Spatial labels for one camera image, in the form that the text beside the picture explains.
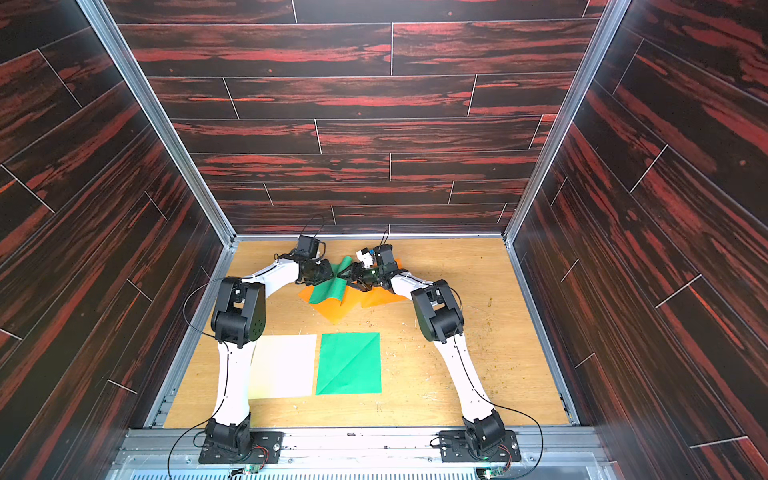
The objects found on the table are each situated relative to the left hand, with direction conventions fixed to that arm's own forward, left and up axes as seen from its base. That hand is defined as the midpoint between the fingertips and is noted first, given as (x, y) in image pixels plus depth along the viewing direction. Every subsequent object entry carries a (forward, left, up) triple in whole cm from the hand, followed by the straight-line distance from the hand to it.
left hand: (336, 274), depth 108 cm
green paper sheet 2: (-33, -9, 0) cm, 35 cm away
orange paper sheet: (-10, -14, 0) cm, 17 cm away
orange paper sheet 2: (-14, 0, -2) cm, 14 cm away
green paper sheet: (-9, -1, +2) cm, 9 cm away
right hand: (-2, -4, +1) cm, 4 cm away
